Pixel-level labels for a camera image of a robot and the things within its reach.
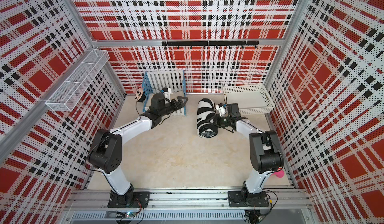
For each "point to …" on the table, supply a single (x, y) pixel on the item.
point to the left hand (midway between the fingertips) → (187, 100)
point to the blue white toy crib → (153, 82)
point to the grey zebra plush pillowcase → (206, 126)
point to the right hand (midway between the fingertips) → (210, 120)
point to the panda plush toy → (139, 95)
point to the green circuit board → (126, 215)
